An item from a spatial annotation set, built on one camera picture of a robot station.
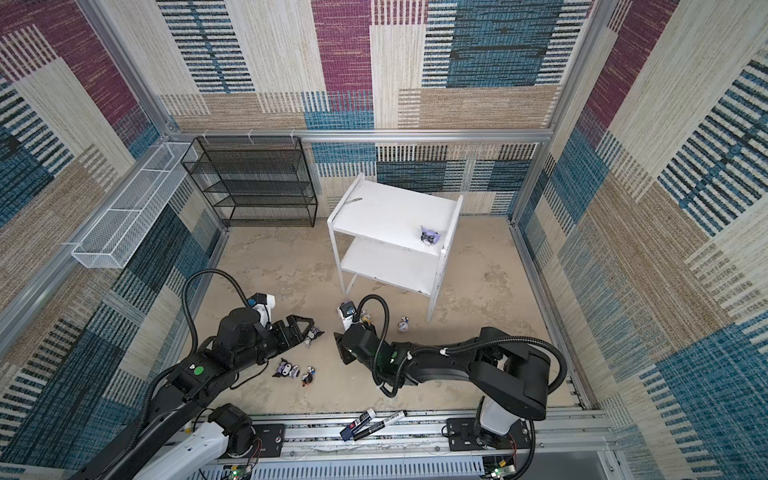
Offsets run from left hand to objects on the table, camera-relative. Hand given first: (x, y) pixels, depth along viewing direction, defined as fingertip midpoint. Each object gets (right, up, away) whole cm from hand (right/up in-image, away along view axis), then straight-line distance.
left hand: (306, 323), depth 74 cm
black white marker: (+17, -26, +1) cm, 31 cm away
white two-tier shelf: (+22, +21, -3) cm, 31 cm away
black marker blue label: (+10, -26, 0) cm, 28 cm away
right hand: (+8, -5, +9) cm, 13 cm away
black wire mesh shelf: (-28, +43, +35) cm, 62 cm away
